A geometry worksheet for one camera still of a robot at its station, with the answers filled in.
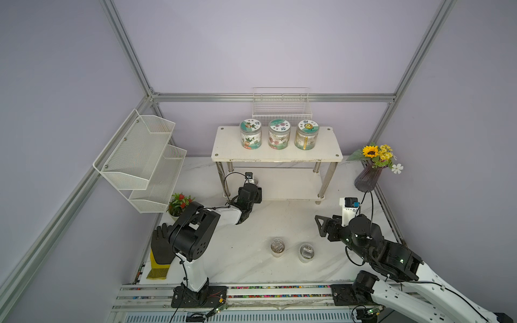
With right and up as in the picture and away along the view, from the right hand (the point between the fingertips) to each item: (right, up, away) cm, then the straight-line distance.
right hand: (324, 221), depth 71 cm
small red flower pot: (-57, +5, +11) cm, 59 cm away
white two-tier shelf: (-9, +17, +36) cm, 41 cm away
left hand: (-27, +9, +27) cm, 39 cm away
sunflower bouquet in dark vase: (+28, +24, +16) cm, 40 cm away
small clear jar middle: (-16, -13, +9) cm, 23 cm away
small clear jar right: (-5, -15, +7) cm, 17 cm away
